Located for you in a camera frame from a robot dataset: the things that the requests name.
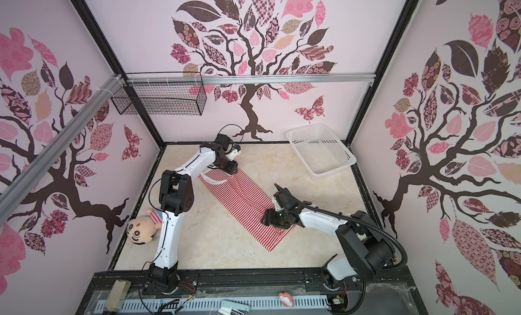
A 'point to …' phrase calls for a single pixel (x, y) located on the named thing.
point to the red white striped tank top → (246, 203)
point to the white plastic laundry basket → (320, 149)
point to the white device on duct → (232, 307)
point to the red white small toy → (286, 299)
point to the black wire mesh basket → (161, 93)
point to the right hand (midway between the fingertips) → (266, 220)
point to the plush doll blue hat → (140, 229)
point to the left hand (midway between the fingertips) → (231, 171)
